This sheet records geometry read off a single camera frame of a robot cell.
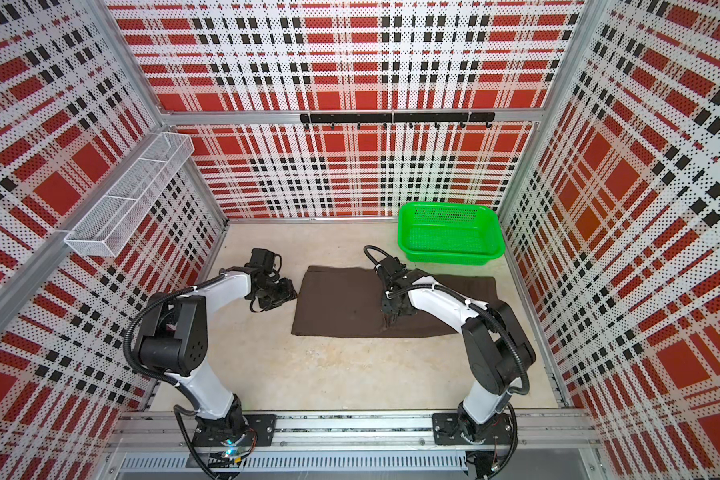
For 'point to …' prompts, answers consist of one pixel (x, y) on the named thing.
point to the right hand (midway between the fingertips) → (396, 306)
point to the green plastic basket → (450, 233)
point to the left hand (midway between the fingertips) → (294, 296)
